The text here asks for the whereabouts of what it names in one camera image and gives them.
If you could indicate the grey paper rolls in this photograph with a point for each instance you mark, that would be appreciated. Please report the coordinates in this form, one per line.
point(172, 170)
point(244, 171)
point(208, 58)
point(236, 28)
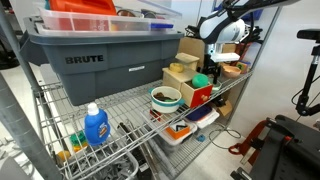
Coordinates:
point(161, 156)

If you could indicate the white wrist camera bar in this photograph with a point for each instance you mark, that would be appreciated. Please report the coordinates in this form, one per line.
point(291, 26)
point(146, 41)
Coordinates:
point(225, 57)

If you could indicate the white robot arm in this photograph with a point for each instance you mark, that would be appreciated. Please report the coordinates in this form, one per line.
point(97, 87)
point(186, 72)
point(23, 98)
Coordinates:
point(220, 28)

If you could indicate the wooden box with red drawer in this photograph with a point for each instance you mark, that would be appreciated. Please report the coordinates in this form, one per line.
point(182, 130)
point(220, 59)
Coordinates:
point(178, 80)

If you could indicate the brown cardboard box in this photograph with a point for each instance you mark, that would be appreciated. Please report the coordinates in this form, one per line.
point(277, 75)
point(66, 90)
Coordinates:
point(191, 45)

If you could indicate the yellow toy donut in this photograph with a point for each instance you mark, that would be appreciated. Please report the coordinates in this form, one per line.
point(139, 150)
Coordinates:
point(176, 67)

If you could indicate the black camera stand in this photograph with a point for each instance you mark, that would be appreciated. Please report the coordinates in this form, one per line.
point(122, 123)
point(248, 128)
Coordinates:
point(308, 80)

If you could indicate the small wooden slot box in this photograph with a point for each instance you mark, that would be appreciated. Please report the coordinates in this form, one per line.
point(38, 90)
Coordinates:
point(186, 59)

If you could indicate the black electronic device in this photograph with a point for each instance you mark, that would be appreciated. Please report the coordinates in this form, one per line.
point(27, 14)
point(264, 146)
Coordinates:
point(191, 31)

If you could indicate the blue plastic bin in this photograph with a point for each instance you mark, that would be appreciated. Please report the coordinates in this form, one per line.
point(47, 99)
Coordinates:
point(253, 15)

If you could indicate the clear plastic lidded bin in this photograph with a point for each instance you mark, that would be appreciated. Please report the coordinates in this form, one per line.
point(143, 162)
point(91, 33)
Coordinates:
point(93, 24)

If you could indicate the yellow toy ball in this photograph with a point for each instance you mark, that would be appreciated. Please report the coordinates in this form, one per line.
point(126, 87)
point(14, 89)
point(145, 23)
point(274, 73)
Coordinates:
point(63, 155)

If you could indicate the small open cardboard box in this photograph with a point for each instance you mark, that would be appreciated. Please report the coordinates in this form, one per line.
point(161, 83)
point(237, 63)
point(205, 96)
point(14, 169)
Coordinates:
point(225, 108)

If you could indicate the blue detergent bottle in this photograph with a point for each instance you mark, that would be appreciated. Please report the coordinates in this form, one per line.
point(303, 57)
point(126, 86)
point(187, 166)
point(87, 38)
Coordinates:
point(96, 128)

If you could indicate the mint green bowl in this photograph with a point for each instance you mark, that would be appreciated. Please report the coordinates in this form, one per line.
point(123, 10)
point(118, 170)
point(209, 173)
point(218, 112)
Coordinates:
point(217, 87)

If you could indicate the orange plastic container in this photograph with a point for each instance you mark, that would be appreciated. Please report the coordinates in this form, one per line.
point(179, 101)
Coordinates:
point(83, 6)

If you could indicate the white pot with teal band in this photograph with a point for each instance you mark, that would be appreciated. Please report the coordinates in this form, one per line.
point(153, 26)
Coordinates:
point(165, 106)

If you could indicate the grey BRUTE storage tote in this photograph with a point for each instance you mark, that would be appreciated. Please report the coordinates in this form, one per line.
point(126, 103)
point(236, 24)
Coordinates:
point(100, 73)

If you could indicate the brown toy food pieces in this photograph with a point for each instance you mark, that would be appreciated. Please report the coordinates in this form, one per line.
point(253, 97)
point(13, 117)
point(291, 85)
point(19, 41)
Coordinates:
point(161, 97)

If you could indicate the small blue plastic part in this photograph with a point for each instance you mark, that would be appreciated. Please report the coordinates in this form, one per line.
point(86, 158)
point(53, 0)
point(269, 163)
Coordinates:
point(200, 138)

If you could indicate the clear bin with blue contents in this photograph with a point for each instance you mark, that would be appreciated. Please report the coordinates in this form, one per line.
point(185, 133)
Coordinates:
point(206, 120)

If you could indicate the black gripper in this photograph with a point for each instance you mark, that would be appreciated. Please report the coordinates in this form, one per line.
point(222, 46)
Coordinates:
point(210, 65)

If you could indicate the green and yellow toy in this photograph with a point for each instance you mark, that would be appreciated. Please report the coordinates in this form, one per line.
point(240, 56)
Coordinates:
point(78, 140)

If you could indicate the terracotta flower pot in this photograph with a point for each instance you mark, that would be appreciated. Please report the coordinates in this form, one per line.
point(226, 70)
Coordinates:
point(243, 53)

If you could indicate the colourful toy cube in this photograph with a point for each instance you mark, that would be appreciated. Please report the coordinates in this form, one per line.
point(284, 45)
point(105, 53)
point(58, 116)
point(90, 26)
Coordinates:
point(242, 66)

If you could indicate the green plush ball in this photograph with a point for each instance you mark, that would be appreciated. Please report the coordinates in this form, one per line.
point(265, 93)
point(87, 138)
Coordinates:
point(200, 81)

